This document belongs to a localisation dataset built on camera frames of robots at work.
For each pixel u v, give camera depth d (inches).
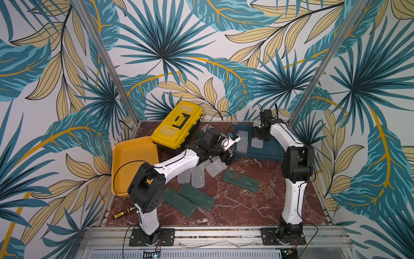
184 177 35.4
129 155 44.3
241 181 35.5
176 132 35.4
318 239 29.5
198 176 36.0
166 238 28.9
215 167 37.3
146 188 18.0
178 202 32.6
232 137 27.7
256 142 38.5
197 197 33.4
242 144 40.7
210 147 26.1
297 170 22.9
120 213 30.7
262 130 34.3
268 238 28.8
